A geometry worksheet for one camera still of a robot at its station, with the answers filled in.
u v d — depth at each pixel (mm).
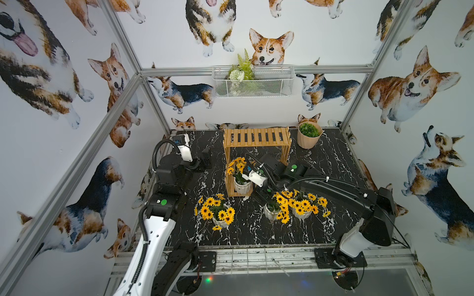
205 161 626
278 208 768
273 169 571
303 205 735
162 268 546
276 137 805
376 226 412
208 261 734
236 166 803
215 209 765
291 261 748
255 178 675
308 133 1040
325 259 732
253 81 865
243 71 818
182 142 558
